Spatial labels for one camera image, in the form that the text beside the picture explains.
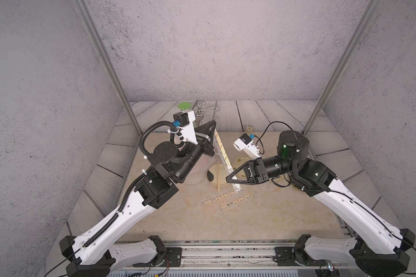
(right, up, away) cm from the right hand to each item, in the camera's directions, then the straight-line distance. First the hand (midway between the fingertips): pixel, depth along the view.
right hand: (232, 182), depth 47 cm
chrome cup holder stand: (-9, +27, +48) cm, 56 cm away
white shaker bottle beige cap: (+18, +20, +62) cm, 67 cm away
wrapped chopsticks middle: (+7, -18, +42) cm, 47 cm away
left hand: (-3, +16, +5) cm, 17 cm away
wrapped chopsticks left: (-3, -17, +44) cm, 47 cm away
